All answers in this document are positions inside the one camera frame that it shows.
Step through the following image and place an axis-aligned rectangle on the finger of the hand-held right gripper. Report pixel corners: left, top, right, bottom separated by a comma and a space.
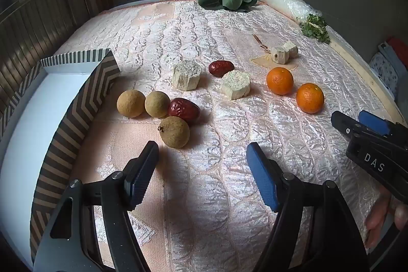
330, 110, 361, 136
358, 110, 391, 136

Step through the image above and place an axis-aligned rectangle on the large sugarcane piece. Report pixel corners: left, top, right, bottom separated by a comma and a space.
172, 60, 203, 91
221, 70, 252, 100

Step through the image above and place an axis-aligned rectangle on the small sugarcane piece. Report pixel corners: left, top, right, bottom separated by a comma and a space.
271, 47, 290, 64
283, 41, 299, 58

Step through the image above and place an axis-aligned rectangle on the striped cardboard box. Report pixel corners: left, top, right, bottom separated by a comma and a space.
0, 48, 121, 269

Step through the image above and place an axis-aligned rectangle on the brown longan with stem nub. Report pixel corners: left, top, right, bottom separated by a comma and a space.
158, 116, 191, 149

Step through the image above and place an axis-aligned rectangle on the pile of clothes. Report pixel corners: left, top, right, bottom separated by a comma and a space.
369, 38, 408, 100

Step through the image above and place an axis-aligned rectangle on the curly green leafy vegetable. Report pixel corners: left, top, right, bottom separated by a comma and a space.
296, 14, 331, 45

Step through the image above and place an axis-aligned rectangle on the round brown longan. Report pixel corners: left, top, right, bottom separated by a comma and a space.
117, 90, 146, 119
145, 91, 171, 118

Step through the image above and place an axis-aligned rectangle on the person's right hand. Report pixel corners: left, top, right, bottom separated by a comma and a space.
365, 185, 408, 249

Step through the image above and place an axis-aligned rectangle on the wooden bed frame edge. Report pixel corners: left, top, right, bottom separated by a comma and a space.
328, 36, 407, 126

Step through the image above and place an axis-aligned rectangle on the red jujube date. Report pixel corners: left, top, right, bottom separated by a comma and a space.
168, 98, 201, 125
208, 60, 235, 78

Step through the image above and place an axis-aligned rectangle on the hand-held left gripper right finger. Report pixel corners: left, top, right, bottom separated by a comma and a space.
246, 141, 370, 272

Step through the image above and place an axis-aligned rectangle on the pink quilted bedspread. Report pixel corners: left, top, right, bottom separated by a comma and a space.
30, 0, 399, 272

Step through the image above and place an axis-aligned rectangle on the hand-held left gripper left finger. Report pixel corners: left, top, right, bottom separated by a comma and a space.
33, 141, 160, 272

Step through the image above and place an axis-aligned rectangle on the orange mandarin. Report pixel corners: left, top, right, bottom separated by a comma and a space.
266, 67, 294, 96
296, 83, 325, 114

